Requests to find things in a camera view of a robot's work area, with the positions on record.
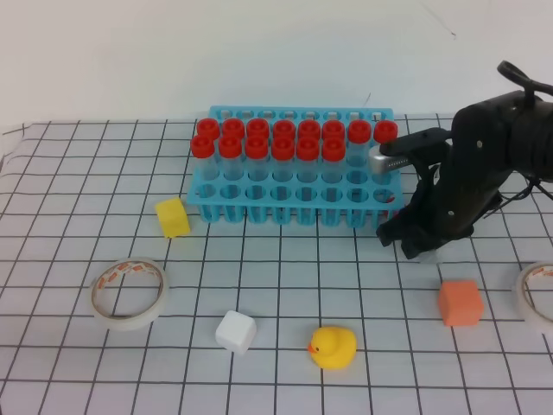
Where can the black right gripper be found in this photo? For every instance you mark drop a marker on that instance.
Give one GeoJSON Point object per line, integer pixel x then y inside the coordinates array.
{"type": "Point", "coordinates": [476, 166]}

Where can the red-capped test tube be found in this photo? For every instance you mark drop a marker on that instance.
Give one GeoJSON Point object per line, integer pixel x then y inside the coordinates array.
{"type": "Point", "coordinates": [427, 257]}

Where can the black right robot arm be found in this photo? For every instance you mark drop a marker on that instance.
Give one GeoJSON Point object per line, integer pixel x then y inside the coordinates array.
{"type": "Point", "coordinates": [529, 150]}

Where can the blue test tube rack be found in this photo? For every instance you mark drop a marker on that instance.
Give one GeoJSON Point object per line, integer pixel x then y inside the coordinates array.
{"type": "Point", "coordinates": [359, 195]}

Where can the white black-grid cloth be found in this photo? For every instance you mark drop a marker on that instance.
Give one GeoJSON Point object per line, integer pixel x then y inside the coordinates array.
{"type": "Point", "coordinates": [79, 196]}

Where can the orange foam cube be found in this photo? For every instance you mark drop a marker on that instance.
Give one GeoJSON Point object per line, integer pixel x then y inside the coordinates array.
{"type": "Point", "coordinates": [460, 303]}

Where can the yellow rubber duck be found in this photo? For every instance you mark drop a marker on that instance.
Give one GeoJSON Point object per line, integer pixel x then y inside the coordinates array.
{"type": "Point", "coordinates": [332, 347]}

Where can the right white tape roll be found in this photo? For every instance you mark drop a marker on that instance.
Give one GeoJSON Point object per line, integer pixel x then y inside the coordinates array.
{"type": "Point", "coordinates": [537, 315]}

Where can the white tape roll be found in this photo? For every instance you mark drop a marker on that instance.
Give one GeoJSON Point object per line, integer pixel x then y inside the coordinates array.
{"type": "Point", "coordinates": [129, 294]}
{"type": "Point", "coordinates": [537, 315]}

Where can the white foam cube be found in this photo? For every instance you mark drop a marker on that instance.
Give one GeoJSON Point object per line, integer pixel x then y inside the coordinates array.
{"type": "Point", "coordinates": [236, 332]}

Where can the yellow foam cube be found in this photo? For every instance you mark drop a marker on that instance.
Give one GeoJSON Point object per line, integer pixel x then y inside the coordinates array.
{"type": "Point", "coordinates": [172, 217]}

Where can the left white tape roll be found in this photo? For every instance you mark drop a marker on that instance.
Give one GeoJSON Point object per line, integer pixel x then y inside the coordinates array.
{"type": "Point", "coordinates": [129, 294]}

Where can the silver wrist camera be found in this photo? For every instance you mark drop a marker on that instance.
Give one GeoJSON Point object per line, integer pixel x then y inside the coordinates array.
{"type": "Point", "coordinates": [381, 163]}

